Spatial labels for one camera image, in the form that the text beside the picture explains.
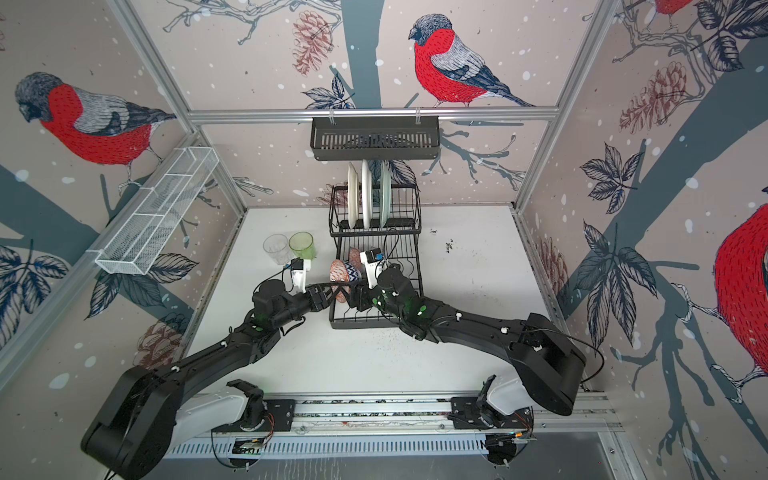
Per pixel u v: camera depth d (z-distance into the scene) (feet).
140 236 2.47
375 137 3.51
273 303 2.12
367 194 2.50
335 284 2.63
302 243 3.33
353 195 2.53
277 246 3.46
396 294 1.90
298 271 2.49
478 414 2.13
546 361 1.39
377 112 3.10
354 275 2.44
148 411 1.35
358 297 2.21
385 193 2.51
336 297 2.55
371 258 2.25
